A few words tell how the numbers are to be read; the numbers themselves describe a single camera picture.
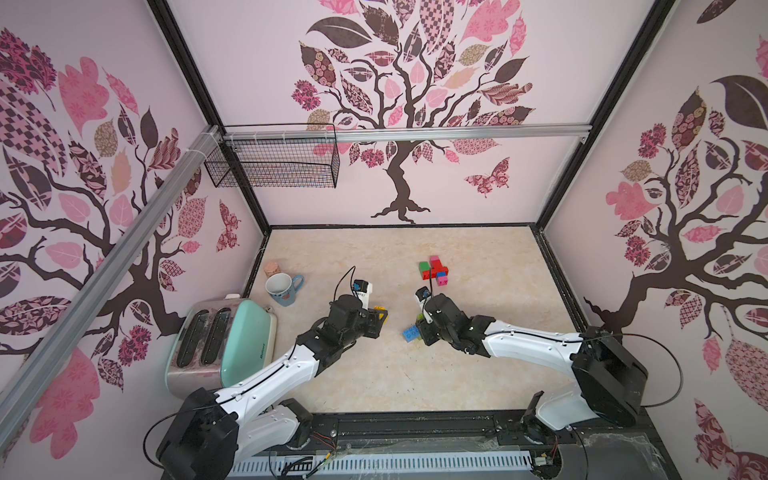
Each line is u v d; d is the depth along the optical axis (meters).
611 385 0.43
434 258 1.09
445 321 0.66
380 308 1.01
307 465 0.72
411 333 0.85
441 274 1.03
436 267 1.05
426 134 0.91
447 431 0.75
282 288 0.95
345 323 0.62
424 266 1.07
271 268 0.95
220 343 0.70
